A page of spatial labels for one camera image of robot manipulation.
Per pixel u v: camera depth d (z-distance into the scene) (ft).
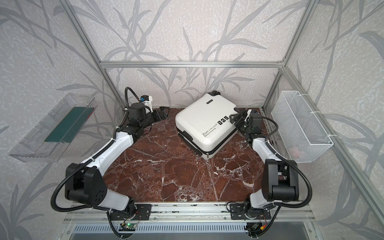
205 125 2.74
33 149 1.96
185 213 2.47
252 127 2.27
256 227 2.44
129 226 2.32
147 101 2.40
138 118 2.07
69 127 2.07
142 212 2.41
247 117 2.64
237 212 2.40
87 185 1.39
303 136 1.99
